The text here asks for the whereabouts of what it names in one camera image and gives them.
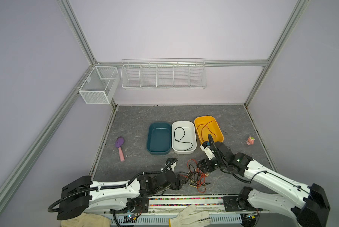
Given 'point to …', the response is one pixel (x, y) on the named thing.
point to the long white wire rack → (164, 74)
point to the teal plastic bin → (159, 138)
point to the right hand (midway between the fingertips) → (202, 164)
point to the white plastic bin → (183, 137)
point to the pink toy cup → (250, 140)
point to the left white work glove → (87, 220)
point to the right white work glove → (185, 218)
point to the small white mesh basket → (100, 84)
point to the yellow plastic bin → (208, 125)
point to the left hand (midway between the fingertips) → (181, 181)
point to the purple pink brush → (119, 142)
